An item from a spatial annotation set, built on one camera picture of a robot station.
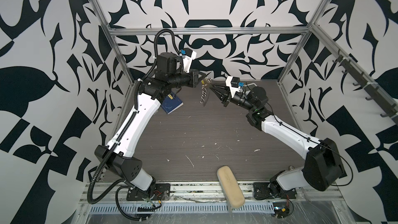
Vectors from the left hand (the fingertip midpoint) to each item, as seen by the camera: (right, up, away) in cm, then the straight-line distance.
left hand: (206, 71), depth 65 cm
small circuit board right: (+34, -61, +6) cm, 71 cm away
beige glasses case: (+12, -52, +8) cm, 54 cm away
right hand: (+3, -6, +1) cm, 7 cm away
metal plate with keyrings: (-1, -9, +1) cm, 9 cm away
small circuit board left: (-28, -63, +8) cm, 69 cm away
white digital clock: (+34, -1, +48) cm, 59 cm away
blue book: (-22, -15, +42) cm, 50 cm away
